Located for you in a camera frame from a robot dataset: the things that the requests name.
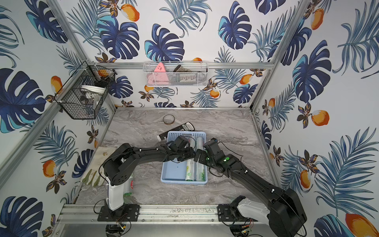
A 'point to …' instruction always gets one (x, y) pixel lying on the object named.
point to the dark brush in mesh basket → (185, 75)
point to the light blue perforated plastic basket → (173, 173)
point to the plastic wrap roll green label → (200, 169)
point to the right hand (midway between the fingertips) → (201, 156)
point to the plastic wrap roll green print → (189, 170)
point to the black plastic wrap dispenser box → (187, 126)
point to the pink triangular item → (159, 77)
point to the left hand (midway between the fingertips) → (195, 153)
